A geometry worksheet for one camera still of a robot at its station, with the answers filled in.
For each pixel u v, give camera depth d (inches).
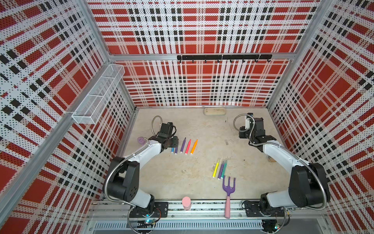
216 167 34.7
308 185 16.8
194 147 38.4
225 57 34.9
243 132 31.5
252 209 28.9
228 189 31.7
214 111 44.4
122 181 17.2
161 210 29.0
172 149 37.7
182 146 38.8
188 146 38.7
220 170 34.0
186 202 26.7
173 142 33.0
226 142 39.6
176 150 37.7
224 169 34.3
